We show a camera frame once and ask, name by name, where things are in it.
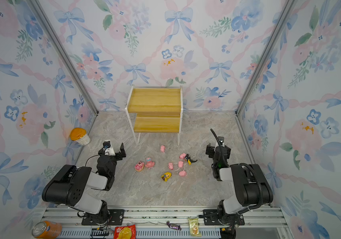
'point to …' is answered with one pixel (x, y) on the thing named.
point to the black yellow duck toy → (189, 160)
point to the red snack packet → (125, 232)
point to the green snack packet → (194, 227)
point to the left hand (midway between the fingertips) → (116, 144)
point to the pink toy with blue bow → (150, 164)
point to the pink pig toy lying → (182, 173)
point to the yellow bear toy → (166, 176)
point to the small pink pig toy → (162, 148)
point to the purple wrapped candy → (173, 227)
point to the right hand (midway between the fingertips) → (219, 144)
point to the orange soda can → (46, 229)
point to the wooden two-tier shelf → (154, 109)
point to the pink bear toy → (139, 166)
